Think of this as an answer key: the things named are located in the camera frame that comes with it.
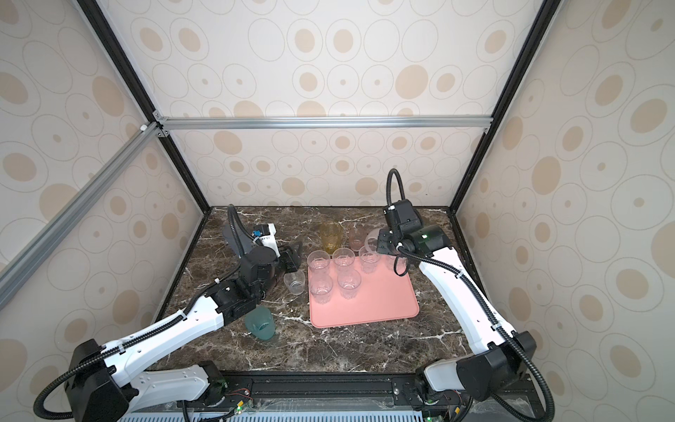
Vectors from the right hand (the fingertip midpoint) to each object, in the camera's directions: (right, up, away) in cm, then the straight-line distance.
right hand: (388, 241), depth 77 cm
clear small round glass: (-30, -15, +17) cm, 38 cm away
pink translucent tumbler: (-7, 0, +32) cm, 33 cm away
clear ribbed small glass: (-13, -7, +23) cm, 27 cm away
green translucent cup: (-40, -27, +10) cm, 50 cm away
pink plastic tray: (+1, -19, +14) cm, 24 cm away
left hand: (-24, 0, -4) cm, 24 cm away
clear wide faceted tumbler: (-21, -17, +15) cm, 31 cm away
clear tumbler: (-22, -9, +21) cm, 32 cm away
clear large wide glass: (-11, -15, +17) cm, 26 cm away
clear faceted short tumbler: (-3, -9, +22) cm, 24 cm away
